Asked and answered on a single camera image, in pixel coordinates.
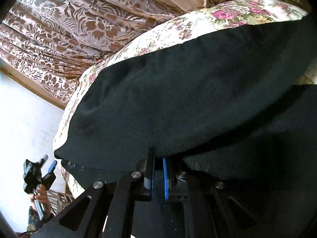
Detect black pants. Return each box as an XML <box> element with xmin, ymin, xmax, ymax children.
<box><xmin>54</xmin><ymin>15</ymin><xmax>316</xmax><ymax>237</ymax></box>

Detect person's left hand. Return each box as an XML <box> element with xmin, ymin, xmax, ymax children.
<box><xmin>29</xmin><ymin>184</ymin><xmax>51</xmax><ymax>218</ymax></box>

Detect wooden rack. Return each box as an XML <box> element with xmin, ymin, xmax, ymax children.
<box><xmin>47</xmin><ymin>190</ymin><xmax>75</xmax><ymax>215</ymax></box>

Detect brown patterned curtain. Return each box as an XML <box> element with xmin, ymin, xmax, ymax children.
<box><xmin>1</xmin><ymin>0</ymin><xmax>305</xmax><ymax>104</ymax></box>

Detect floral bedspread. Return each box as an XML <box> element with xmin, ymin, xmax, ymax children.
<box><xmin>52</xmin><ymin>0</ymin><xmax>317</xmax><ymax>199</ymax></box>

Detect wooden window frame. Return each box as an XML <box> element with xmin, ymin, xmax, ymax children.
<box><xmin>1</xmin><ymin>65</ymin><xmax>66</xmax><ymax>110</ymax></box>

